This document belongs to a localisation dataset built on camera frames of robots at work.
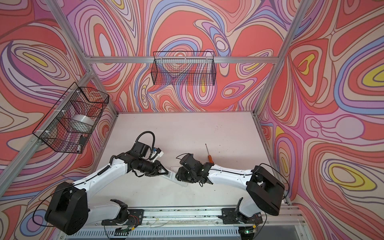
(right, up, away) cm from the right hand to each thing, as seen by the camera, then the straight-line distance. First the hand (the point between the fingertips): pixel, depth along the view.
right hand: (179, 180), depth 81 cm
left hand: (-6, +5, -2) cm, 9 cm away
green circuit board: (-28, -22, -9) cm, 37 cm away
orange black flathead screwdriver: (+18, +8, +12) cm, 23 cm away
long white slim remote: (-4, +4, -2) cm, 6 cm away
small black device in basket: (-48, +23, -7) cm, 54 cm away
